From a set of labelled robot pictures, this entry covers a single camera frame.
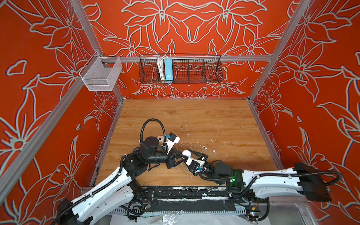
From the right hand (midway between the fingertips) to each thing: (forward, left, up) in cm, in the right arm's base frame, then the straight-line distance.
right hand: (184, 152), depth 66 cm
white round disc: (-1, -1, +1) cm, 1 cm away
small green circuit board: (-23, -35, -23) cm, 48 cm away
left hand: (-2, 0, 0) cm, 2 cm away
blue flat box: (+52, +9, +12) cm, 54 cm away
